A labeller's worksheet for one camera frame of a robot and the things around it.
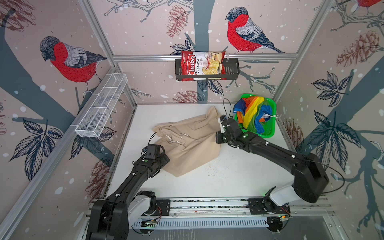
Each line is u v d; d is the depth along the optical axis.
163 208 0.73
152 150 0.68
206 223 0.70
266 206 0.67
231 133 0.64
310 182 0.43
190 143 0.93
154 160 0.67
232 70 0.95
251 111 0.97
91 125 0.70
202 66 0.88
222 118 0.78
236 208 0.74
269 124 1.00
